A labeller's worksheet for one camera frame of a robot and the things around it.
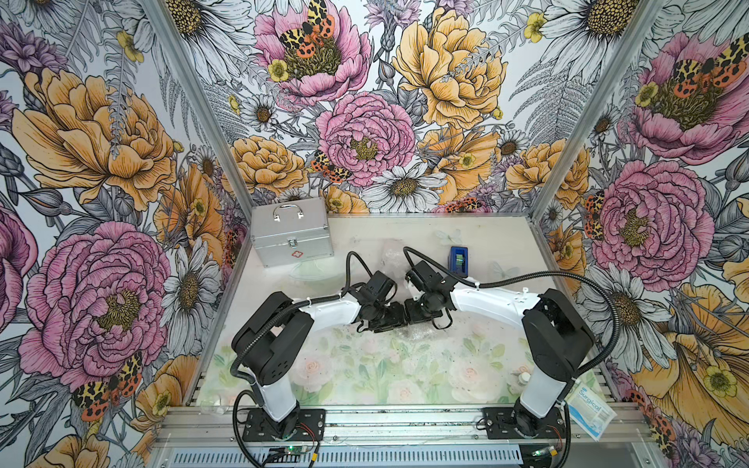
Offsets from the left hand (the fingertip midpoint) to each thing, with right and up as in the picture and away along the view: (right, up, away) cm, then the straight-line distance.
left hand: (400, 331), depth 88 cm
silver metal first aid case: (-35, +30, +8) cm, 47 cm away
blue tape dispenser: (+20, +20, +11) cm, 31 cm away
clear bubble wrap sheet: (-2, +20, +11) cm, 23 cm away
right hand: (+3, +2, 0) cm, 4 cm away
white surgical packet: (+48, -17, -12) cm, 52 cm away
